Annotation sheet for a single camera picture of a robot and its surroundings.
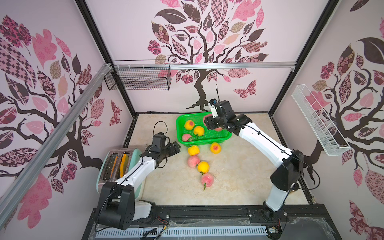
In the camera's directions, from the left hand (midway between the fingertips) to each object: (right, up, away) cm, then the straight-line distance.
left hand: (174, 151), depth 88 cm
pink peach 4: (+19, -15, -9) cm, 26 cm away
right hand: (+21, +18, -6) cm, 29 cm away
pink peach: (+24, +14, -16) cm, 32 cm away
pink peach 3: (+11, -6, -1) cm, 13 cm away
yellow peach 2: (+17, -9, -2) cm, 20 cm away
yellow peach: (+11, 0, +4) cm, 12 cm away
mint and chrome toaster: (-29, -4, -14) cm, 32 cm away
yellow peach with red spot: (+8, +16, +17) cm, 25 cm away
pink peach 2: (+6, +8, +9) cm, 13 cm away
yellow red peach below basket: (+26, +1, +5) cm, 26 cm away
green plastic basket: (+9, +11, +20) cm, 25 cm away
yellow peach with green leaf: (+15, +12, +13) cm, 23 cm away
